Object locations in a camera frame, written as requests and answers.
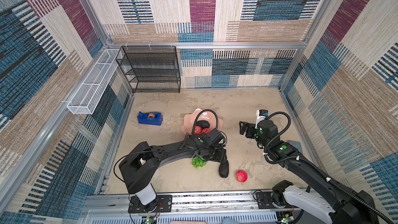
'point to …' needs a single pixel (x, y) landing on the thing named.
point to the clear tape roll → (151, 115)
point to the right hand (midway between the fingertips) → (247, 125)
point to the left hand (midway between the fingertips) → (224, 157)
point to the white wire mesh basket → (86, 99)
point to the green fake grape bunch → (198, 161)
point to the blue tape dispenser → (153, 118)
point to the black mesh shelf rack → (151, 69)
